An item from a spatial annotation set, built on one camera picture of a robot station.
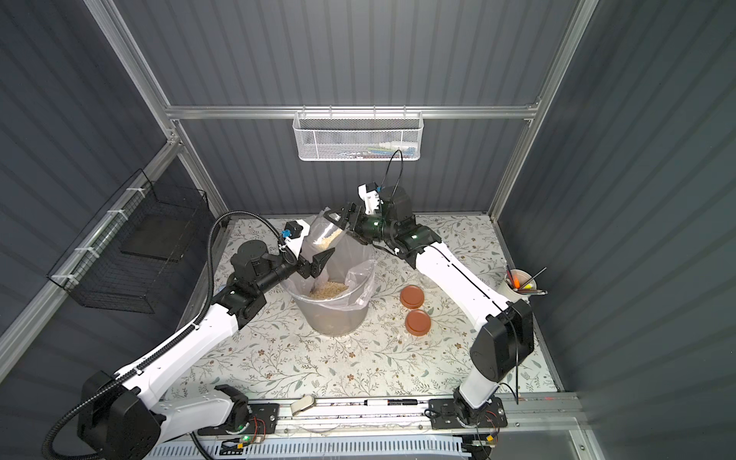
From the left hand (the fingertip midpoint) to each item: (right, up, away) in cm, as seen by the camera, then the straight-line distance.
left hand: (323, 241), depth 71 cm
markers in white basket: (+16, +30, +22) cm, 41 cm away
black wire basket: (-51, -3, +1) cm, 51 cm away
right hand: (+4, +5, -1) cm, 7 cm away
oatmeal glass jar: (0, +2, +4) cm, 4 cm away
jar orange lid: (+26, -18, +24) cm, 40 cm away
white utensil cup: (+60, -14, +20) cm, 65 cm away
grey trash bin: (+3, -16, -2) cm, 17 cm away
